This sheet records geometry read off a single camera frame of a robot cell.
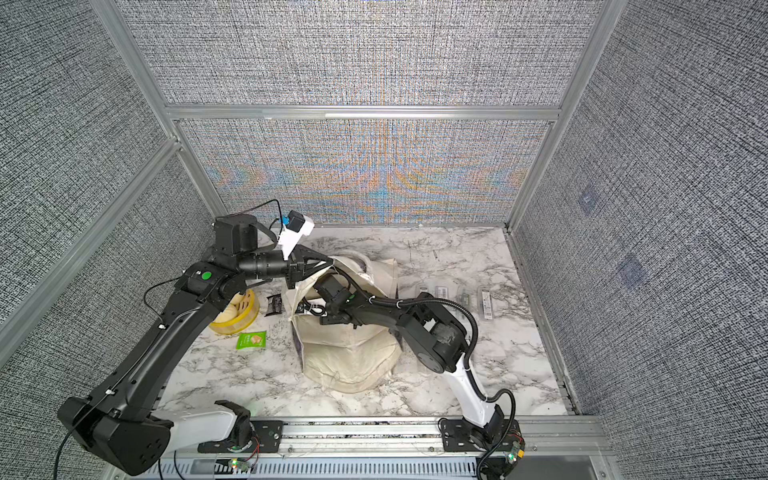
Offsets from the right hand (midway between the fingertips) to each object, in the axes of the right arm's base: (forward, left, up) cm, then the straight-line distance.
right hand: (324, 291), depth 94 cm
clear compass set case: (+3, -32, -4) cm, 33 cm away
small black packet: (-3, +16, -3) cm, 17 cm away
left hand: (-10, -8, +30) cm, 33 cm away
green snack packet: (-14, +19, -4) cm, 24 cm away
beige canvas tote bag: (-20, -9, -2) cm, 22 cm away
